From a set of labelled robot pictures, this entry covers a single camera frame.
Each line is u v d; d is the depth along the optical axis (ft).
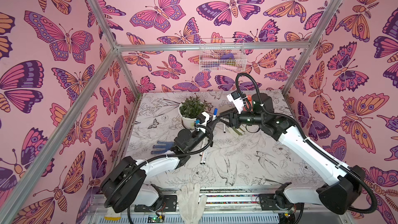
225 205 2.41
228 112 2.19
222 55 3.13
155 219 2.37
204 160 2.86
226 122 2.13
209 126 2.20
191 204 2.41
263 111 1.79
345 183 1.25
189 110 2.86
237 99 2.00
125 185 1.38
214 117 2.26
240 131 3.28
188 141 1.92
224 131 3.25
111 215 2.33
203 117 2.02
